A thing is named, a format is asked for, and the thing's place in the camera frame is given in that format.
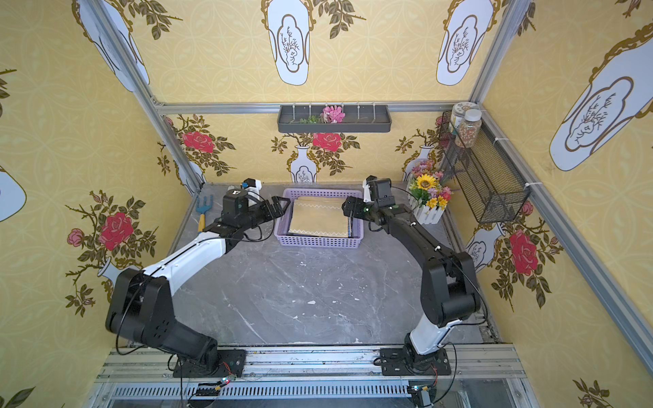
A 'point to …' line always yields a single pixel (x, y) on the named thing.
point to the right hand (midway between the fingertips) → (361, 203)
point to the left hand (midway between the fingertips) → (273, 201)
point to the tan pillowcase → (319, 216)
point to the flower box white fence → (428, 196)
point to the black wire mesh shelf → (485, 175)
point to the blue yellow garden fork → (202, 221)
